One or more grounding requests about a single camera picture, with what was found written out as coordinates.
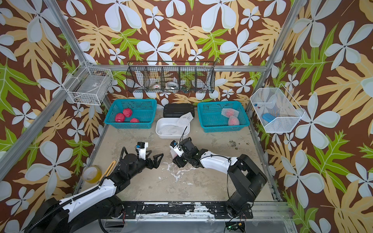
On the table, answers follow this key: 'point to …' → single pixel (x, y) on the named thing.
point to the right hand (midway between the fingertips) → (176, 156)
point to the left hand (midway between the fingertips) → (158, 151)
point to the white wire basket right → (277, 110)
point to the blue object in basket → (268, 117)
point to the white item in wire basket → (172, 85)
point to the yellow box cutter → (109, 171)
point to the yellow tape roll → (92, 174)
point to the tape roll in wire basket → (157, 86)
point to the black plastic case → (176, 110)
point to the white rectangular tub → (168, 128)
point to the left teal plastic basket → (143, 109)
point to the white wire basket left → (89, 85)
